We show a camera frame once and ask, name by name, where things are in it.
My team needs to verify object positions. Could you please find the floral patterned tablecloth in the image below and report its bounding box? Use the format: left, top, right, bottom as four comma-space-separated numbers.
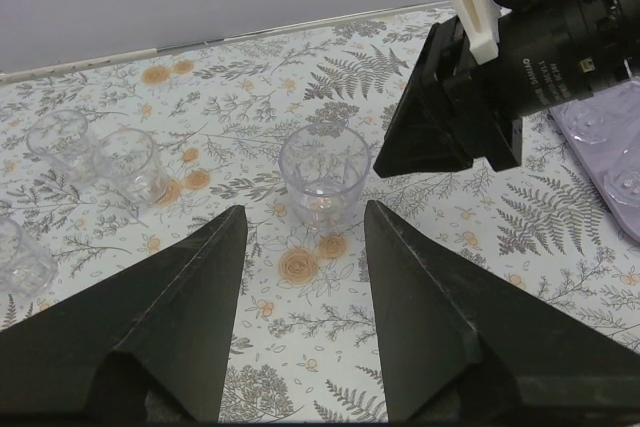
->
1, 6, 639, 422

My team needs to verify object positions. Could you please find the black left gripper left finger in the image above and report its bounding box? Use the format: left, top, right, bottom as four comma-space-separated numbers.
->
1, 205, 248, 422

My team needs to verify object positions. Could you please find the clear faceted tumbler glass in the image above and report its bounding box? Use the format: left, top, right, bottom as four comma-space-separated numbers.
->
560, 81, 639, 145

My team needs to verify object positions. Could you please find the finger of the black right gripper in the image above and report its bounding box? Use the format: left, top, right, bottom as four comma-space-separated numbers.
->
373, 22, 473, 178

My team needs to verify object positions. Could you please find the clear tumbler glass far left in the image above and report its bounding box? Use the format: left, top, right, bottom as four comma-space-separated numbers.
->
92, 128, 169, 206

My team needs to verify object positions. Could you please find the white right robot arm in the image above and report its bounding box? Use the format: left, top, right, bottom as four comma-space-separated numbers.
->
374, 0, 639, 178

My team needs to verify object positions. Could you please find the clear tall tumbler glass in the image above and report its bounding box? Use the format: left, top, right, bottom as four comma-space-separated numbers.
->
278, 121, 372, 233

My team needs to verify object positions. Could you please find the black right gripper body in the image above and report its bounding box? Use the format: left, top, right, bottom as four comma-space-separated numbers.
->
424, 21, 522, 171

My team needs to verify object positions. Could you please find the lilac plastic tray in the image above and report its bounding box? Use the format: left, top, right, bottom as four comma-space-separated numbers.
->
551, 77, 639, 240

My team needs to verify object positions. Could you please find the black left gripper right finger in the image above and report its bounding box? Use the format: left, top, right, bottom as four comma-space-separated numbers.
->
364, 201, 639, 423

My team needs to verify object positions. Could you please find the small clear tumbler glass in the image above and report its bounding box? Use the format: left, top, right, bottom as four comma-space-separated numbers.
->
604, 134, 639, 208

